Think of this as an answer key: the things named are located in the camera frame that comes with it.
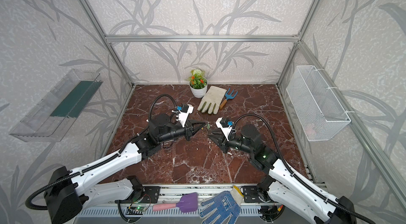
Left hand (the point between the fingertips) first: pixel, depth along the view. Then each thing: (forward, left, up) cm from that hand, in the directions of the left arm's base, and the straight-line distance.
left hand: (206, 121), depth 68 cm
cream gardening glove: (+32, -2, -27) cm, 42 cm away
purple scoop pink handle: (-27, +8, -26) cm, 39 cm away
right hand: (-1, -2, -3) cm, 4 cm away
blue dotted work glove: (-29, -8, -27) cm, 41 cm away
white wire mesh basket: (0, -45, +7) cm, 45 cm away
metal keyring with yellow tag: (0, -1, -3) cm, 3 cm away
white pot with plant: (+36, +7, -15) cm, 40 cm away
